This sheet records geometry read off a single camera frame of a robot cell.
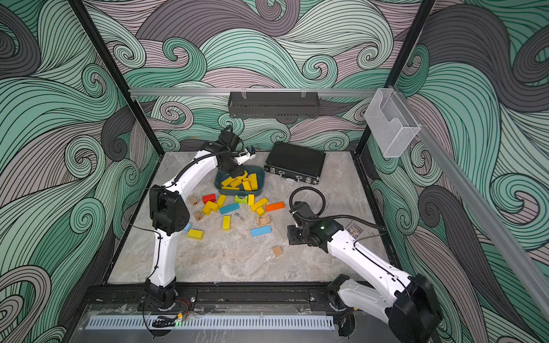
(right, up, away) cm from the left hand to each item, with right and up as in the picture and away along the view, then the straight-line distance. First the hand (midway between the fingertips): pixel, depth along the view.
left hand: (239, 166), depth 94 cm
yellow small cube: (+9, -20, +1) cm, 22 cm away
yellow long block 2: (+2, -10, +10) cm, 14 cm away
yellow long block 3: (+8, -18, +4) cm, 20 cm away
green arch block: (0, -16, +4) cm, 17 cm away
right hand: (+22, -27, -14) cm, 37 cm away
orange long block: (+16, -19, +5) cm, 25 cm away
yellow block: (-9, -8, +11) cm, 16 cm away
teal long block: (-5, -20, +4) cm, 21 cm away
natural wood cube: (+17, -35, -8) cm, 40 cm away
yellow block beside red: (-9, -16, +5) cm, 19 cm away
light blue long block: (+10, -28, -4) cm, 30 cm away
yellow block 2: (-17, -28, -8) cm, 34 cm away
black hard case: (+28, +2, +19) cm, 34 cm away
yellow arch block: (-14, -19, +2) cm, 23 cm away
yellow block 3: (-5, -25, -4) cm, 25 cm away
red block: (-15, -15, +4) cm, 22 cm away
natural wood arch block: (+11, -24, -1) cm, 27 cm away
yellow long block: (+5, -8, +11) cm, 14 cm away
